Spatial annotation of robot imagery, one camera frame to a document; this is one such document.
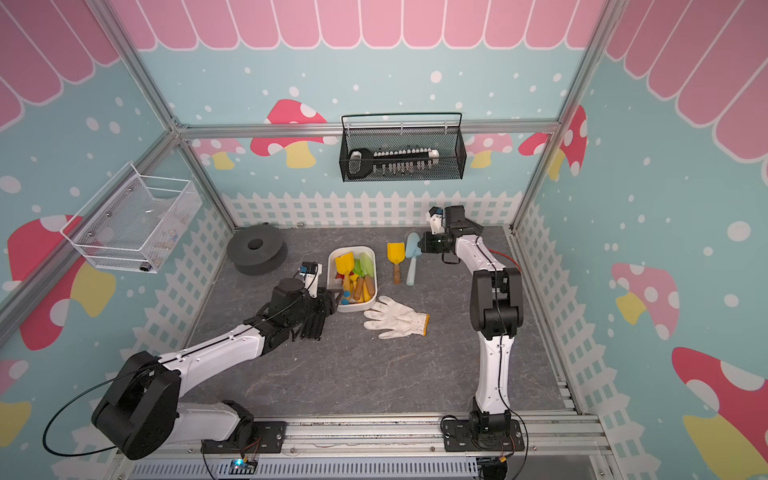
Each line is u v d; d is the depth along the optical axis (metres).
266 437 0.74
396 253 1.10
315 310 0.77
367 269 1.04
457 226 0.81
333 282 1.03
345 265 1.03
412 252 1.03
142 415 0.42
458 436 0.74
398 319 0.94
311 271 0.76
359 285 0.99
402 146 0.93
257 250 1.06
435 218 0.94
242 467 0.73
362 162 0.89
